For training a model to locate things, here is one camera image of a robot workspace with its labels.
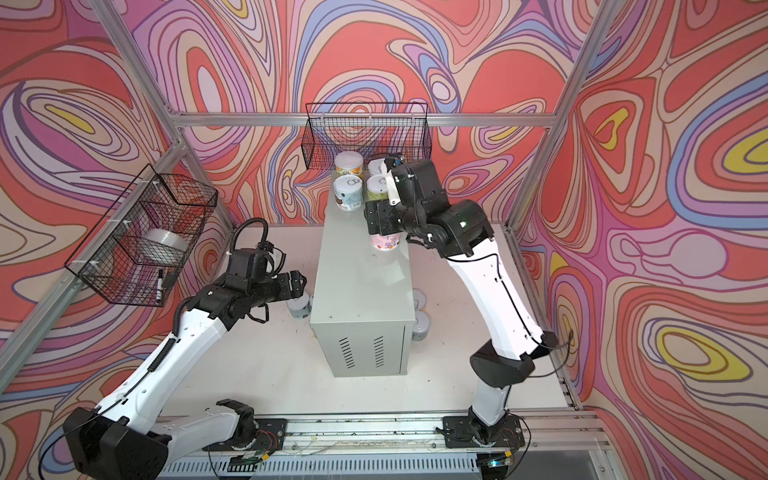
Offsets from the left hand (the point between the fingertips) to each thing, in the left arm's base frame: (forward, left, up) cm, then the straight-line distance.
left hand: (296, 279), depth 79 cm
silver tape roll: (+5, +31, +11) cm, 33 cm away
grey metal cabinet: (-16, -20, +13) cm, 28 cm away
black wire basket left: (+3, +39, +9) cm, 40 cm away
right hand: (+3, -24, +20) cm, 31 cm away
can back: (0, +3, -16) cm, 16 cm away
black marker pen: (-6, +31, +4) cm, 32 cm away
